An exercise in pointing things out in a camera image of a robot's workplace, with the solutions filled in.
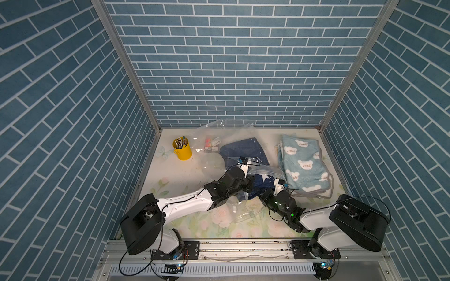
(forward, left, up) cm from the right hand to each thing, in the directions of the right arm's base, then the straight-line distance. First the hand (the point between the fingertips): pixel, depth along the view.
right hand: (255, 190), depth 84 cm
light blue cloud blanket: (+11, -24, +5) cm, 27 cm away
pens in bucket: (+19, +40, +10) cm, 46 cm away
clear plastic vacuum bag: (+14, +25, -3) cm, 29 cm away
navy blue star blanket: (+21, +5, 0) cm, 22 cm away
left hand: (+1, -1, +9) cm, 9 cm away
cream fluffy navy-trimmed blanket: (-1, -33, +3) cm, 33 cm away
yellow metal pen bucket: (+20, +41, -2) cm, 46 cm away
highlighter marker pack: (+30, +27, -4) cm, 41 cm away
